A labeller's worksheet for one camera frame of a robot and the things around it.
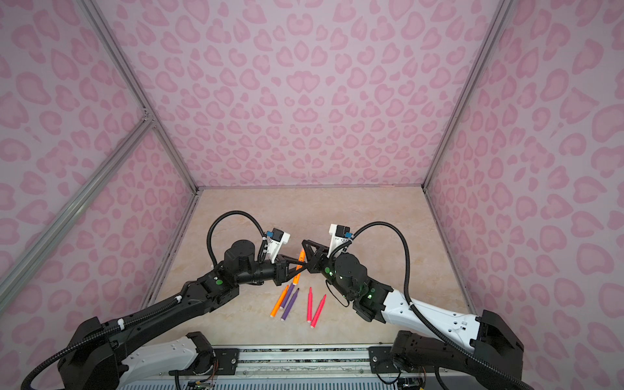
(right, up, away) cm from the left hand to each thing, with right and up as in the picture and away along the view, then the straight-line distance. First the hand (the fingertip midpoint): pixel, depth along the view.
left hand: (306, 266), depth 70 cm
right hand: (-2, +6, 0) cm, 6 cm away
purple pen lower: (-6, -17, +14) cm, 23 cm away
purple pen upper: (-8, -14, +16) cm, 23 cm away
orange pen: (-3, -4, 0) cm, 5 cm away
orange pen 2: (-11, -17, +14) cm, 25 cm away
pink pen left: (0, -17, +14) cm, 21 cm away
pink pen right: (+3, -18, +12) cm, 22 cm away
